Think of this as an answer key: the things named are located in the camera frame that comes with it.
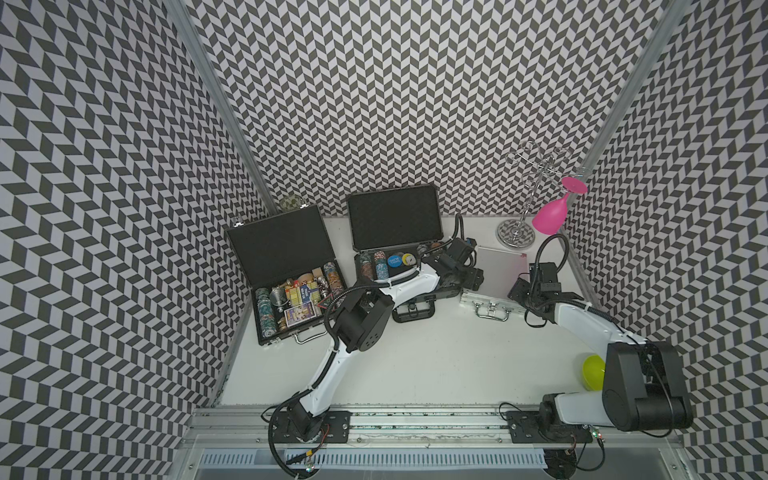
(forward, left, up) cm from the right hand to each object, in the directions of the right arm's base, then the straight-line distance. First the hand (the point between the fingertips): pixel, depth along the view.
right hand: (518, 298), depth 91 cm
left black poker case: (+9, +72, +2) cm, 73 cm away
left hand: (+6, +13, +2) cm, 14 cm away
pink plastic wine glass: (+17, -9, +18) cm, 26 cm away
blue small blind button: (+13, +39, +2) cm, 41 cm away
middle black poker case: (+26, +39, +5) cm, 48 cm away
